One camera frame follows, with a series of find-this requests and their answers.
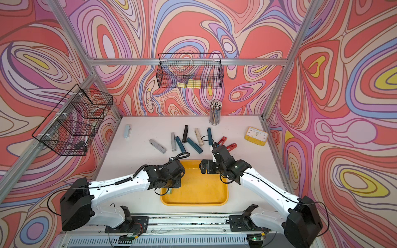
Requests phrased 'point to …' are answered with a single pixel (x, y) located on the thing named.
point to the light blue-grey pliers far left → (127, 132)
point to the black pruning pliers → (184, 137)
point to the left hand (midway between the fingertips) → (182, 183)
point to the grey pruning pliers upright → (173, 143)
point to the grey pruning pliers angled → (157, 146)
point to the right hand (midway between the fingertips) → (208, 170)
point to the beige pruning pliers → (200, 141)
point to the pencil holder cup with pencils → (215, 112)
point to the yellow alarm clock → (256, 136)
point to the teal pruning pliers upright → (210, 136)
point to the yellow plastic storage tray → (196, 188)
